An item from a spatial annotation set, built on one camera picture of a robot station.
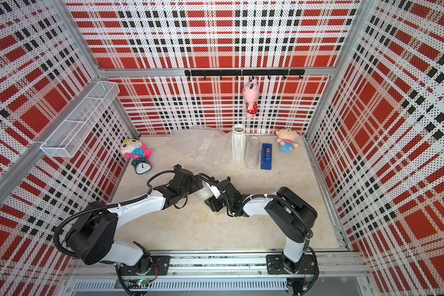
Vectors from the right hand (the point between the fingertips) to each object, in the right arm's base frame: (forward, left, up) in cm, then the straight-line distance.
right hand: (213, 198), depth 90 cm
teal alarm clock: (+19, +41, +2) cm, 45 cm away
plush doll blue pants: (+41, -44, +1) cm, 60 cm away
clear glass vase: (+22, -20, +2) cm, 30 cm away
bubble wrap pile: (+32, +3, +3) cm, 32 cm away
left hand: (+7, +7, +3) cm, 11 cm away
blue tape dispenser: (+25, -29, +1) cm, 39 cm away
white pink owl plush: (+31, +49, +3) cm, 58 cm away
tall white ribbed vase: (+26, -13, +13) cm, 31 cm away
